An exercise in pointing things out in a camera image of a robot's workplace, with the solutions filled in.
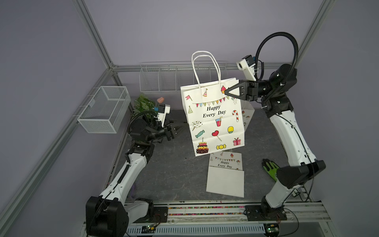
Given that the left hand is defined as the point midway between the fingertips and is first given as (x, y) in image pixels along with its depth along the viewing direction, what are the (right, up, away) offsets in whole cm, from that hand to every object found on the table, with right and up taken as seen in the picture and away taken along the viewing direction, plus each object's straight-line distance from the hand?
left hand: (187, 125), depth 63 cm
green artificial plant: (-27, +12, +20) cm, 35 cm away
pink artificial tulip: (-18, +15, +26) cm, 35 cm away
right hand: (+14, +11, -12) cm, 21 cm away
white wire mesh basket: (-49, +8, +21) cm, 54 cm away
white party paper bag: (+21, -30, +23) cm, 43 cm away
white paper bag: (+34, +8, +22) cm, 41 cm away
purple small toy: (-30, -36, +16) cm, 50 cm away
